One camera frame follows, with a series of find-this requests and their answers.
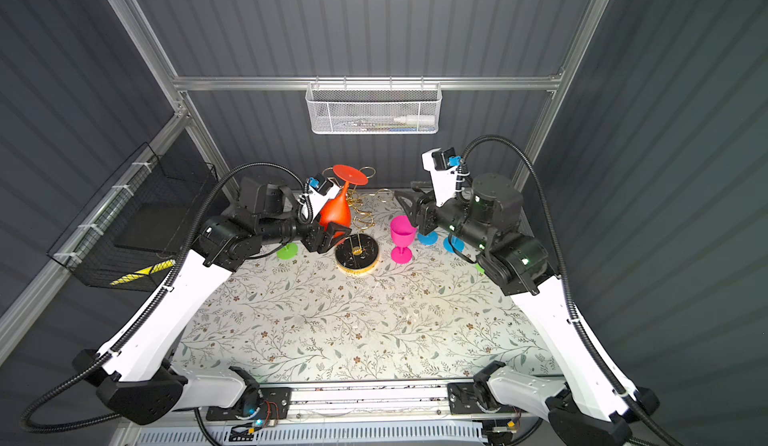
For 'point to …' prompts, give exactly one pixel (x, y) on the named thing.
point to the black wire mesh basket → (88, 249)
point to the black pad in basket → (154, 225)
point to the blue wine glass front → (428, 240)
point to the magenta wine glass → (403, 233)
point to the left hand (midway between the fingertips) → (340, 219)
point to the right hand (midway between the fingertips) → (407, 191)
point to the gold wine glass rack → (360, 252)
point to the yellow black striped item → (149, 271)
